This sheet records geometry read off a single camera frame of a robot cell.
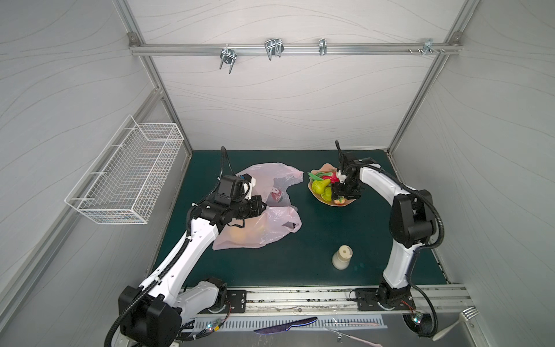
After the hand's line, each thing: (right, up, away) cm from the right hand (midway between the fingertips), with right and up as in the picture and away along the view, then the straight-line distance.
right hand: (341, 195), depth 94 cm
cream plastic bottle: (-5, -20, -18) cm, 28 cm away
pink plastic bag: (-27, -6, -20) cm, 34 cm away
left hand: (-33, -2, -18) cm, 37 cm away
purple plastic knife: (-26, -40, -25) cm, 54 cm away
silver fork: (+37, -37, -22) cm, 57 cm away
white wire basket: (-77, +6, -26) cm, 82 cm away
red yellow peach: (-1, -2, -3) cm, 4 cm away
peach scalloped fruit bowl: (-3, +12, +13) cm, 18 cm away
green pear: (-9, +4, +2) cm, 10 cm away
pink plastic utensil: (-2, -41, -28) cm, 50 cm away
